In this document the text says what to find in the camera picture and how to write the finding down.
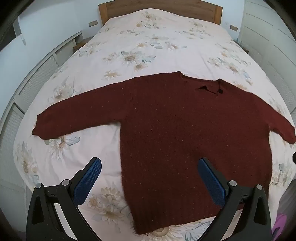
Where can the dark red knit sweater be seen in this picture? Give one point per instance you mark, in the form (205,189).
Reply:
(173,129)

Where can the purple cloth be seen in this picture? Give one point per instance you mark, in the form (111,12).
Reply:
(279,223)

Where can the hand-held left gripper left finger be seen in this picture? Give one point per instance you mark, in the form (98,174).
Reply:
(89,178)

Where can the wooden headboard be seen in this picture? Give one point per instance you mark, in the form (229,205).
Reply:
(115,9)

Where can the beige wall switch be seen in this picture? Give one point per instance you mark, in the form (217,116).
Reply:
(233,27)
(93,23)

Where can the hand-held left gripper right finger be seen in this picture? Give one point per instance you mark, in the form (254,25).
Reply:
(211,183)

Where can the floral white bedspread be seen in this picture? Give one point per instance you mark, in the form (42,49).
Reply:
(161,46)

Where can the wooden nightstand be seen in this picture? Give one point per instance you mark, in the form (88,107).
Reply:
(79,46)

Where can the white wardrobe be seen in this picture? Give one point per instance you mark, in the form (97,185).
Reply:
(266,27)

